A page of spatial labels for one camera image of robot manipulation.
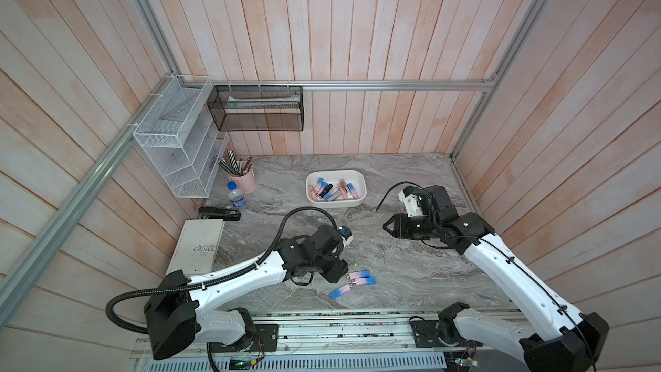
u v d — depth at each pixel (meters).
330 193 1.06
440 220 0.56
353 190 1.07
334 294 0.82
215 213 0.97
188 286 0.42
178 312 0.39
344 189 1.07
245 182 1.03
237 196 0.96
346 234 0.69
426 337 0.73
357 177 1.07
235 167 1.04
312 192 1.04
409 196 0.69
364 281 0.84
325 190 1.07
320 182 1.07
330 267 0.67
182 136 0.69
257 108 1.03
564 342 0.37
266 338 0.73
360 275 0.85
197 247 0.90
